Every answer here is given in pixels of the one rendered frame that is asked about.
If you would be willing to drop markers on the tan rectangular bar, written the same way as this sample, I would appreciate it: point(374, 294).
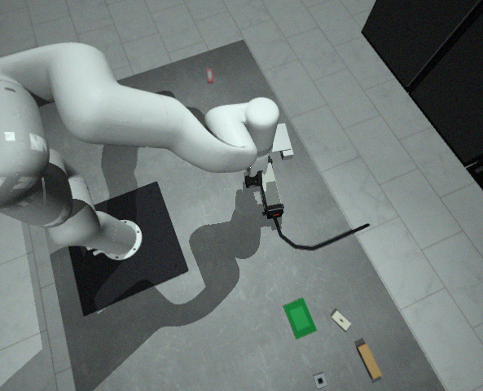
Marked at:
point(368, 360)

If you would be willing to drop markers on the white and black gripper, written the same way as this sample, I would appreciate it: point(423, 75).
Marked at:
point(258, 168)

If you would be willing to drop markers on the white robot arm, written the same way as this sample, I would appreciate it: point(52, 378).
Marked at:
point(96, 109)

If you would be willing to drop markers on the black charger with two brass prongs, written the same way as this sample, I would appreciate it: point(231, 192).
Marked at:
point(250, 183)

